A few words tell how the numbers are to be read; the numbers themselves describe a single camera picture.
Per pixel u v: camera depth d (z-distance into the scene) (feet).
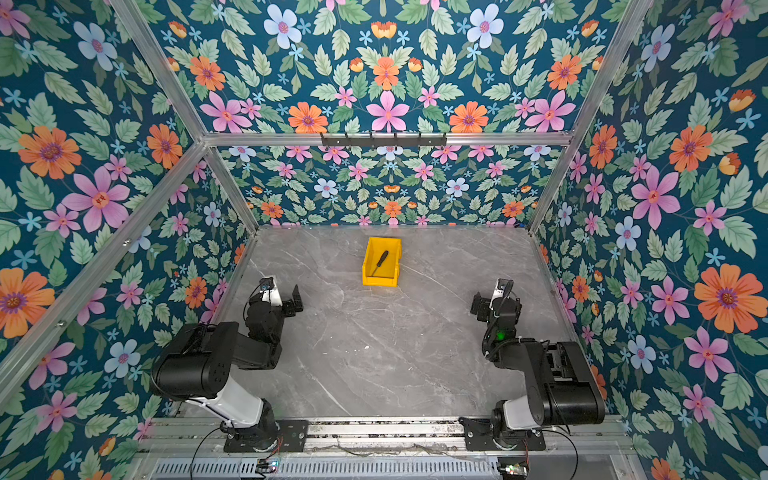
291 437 2.42
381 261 3.54
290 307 2.76
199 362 1.55
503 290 2.57
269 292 2.57
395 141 3.03
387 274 3.43
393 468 2.51
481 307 2.76
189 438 2.46
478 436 2.41
